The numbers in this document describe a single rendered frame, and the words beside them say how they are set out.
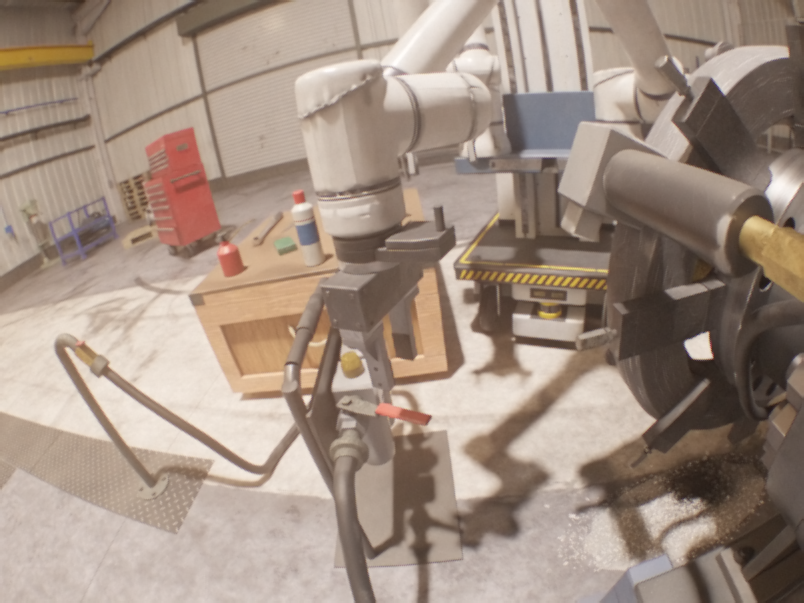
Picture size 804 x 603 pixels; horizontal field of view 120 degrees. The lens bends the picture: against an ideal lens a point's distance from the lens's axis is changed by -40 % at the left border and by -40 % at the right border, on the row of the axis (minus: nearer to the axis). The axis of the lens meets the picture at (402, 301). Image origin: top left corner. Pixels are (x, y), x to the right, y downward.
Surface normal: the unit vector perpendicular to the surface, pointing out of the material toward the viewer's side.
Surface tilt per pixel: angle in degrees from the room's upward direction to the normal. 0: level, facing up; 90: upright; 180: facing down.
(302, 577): 0
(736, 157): 90
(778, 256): 60
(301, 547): 0
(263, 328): 90
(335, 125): 89
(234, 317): 90
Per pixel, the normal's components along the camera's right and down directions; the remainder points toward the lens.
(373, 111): 0.59, 0.29
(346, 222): -0.24, 0.47
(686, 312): 0.01, 0.47
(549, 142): -0.44, 0.48
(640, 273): -0.83, 0.30
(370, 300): 0.87, 0.10
